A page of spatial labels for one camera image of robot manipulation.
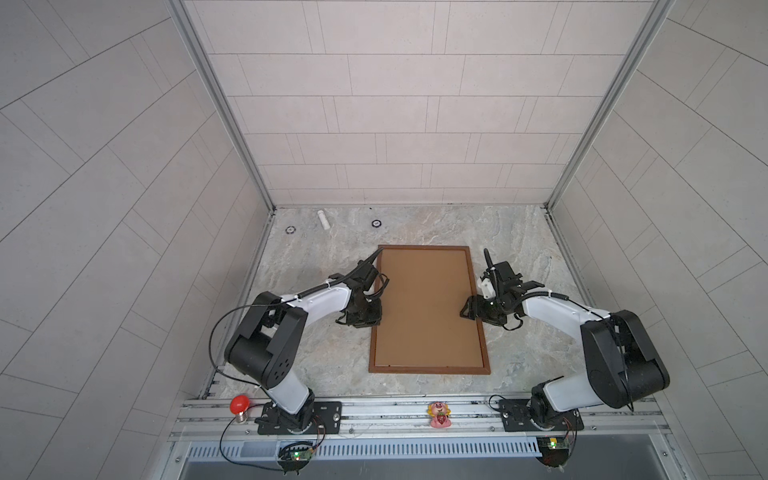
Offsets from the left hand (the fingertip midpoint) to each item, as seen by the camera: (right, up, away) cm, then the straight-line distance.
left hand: (386, 318), depth 88 cm
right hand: (+24, +1, 0) cm, 24 cm away
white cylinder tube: (-24, +30, +22) cm, 44 cm away
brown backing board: (+10, 0, -2) cm, 11 cm away
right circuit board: (+40, -24, -20) cm, 51 cm away
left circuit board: (-19, -23, -24) cm, 38 cm away
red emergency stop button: (-34, -15, -18) cm, 42 cm away
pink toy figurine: (+14, -17, -18) cm, 28 cm away
